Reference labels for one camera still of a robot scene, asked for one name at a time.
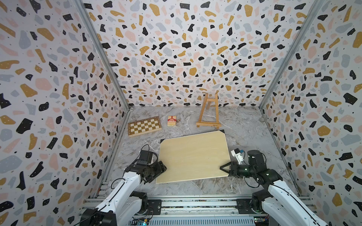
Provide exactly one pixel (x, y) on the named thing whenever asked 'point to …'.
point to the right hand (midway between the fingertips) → (223, 170)
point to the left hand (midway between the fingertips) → (165, 170)
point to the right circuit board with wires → (261, 221)
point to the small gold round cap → (177, 121)
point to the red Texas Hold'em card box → (171, 121)
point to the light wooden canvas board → (194, 157)
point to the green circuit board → (141, 221)
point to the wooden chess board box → (143, 126)
